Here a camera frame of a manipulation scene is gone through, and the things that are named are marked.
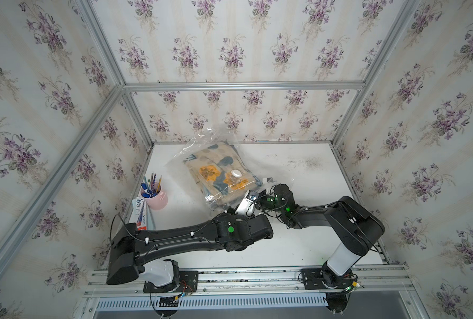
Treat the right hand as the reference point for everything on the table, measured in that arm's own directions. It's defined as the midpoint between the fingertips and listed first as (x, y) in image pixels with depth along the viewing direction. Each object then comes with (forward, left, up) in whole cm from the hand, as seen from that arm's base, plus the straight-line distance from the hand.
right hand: (246, 196), depth 84 cm
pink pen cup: (-1, +40, -1) cm, 40 cm away
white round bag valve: (+11, +5, +2) cm, 12 cm away
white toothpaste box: (-4, +48, -7) cm, 49 cm away
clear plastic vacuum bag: (+42, +24, -6) cm, 48 cm away
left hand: (-10, +2, +6) cm, 12 cm away
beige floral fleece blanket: (+12, +12, +1) cm, 17 cm away
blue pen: (+4, +46, +1) cm, 47 cm away
